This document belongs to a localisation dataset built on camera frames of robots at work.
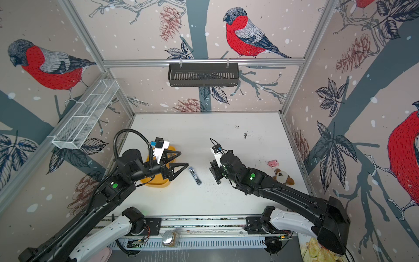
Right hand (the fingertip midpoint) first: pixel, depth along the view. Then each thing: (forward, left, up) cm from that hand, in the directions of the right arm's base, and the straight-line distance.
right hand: (210, 164), depth 76 cm
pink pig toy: (+10, -35, -17) cm, 40 cm away
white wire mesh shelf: (+11, +61, +16) cm, 64 cm away
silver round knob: (-28, +16, -13) cm, 35 cm away
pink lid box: (-36, +42, -13) cm, 57 cm away
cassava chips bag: (-29, -43, -15) cm, 54 cm away
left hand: (-6, +10, +13) cm, 17 cm away
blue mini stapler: (+2, +10, -15) cm, 18 cm away
